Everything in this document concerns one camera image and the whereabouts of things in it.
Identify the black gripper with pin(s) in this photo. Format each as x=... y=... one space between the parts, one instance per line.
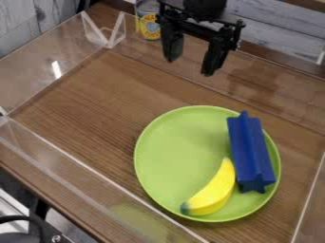
x=203 y=19

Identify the blue star-shaped block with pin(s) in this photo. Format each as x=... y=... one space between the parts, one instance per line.
x=251 y=159

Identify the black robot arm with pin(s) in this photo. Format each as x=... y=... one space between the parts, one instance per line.
x=199 y=18

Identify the green plate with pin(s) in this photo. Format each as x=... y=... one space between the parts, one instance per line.
x=179 y=150

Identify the yellow labelled tin can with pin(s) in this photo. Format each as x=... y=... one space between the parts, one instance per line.
x=147 y=27

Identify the yellow toy banana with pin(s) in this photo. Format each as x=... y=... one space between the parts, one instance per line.
x=211 y=197

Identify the clear acrylic enclosure wall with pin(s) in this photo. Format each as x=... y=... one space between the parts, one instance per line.
x=83 y=88

